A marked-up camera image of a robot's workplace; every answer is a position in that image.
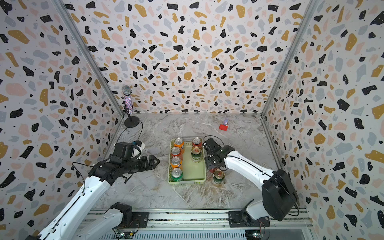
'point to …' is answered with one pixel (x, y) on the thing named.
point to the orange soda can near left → (176, 162)
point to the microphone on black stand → (131, 122)
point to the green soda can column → (196, 154)
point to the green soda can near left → (177, 174)
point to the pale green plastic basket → (194, 173)
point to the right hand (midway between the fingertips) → (212, 162)
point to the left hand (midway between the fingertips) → (154, 162)
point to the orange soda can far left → (179, 142)
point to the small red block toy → (223, 127)
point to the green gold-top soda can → (218, 177)
